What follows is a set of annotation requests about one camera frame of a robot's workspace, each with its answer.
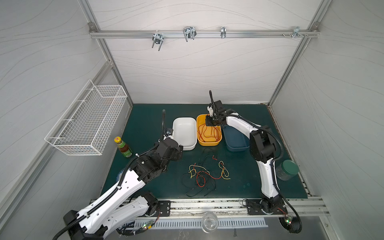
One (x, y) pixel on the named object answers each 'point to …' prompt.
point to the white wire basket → (83, 125)
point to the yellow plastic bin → (207, 136)
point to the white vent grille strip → (196, 223)
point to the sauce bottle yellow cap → (122, 147)
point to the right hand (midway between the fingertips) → (207, 118)
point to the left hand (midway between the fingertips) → (175, 142)
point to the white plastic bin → (185, 132)
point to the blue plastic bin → (235, 140)
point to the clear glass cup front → (209, 221)
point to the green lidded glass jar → (286, 170)
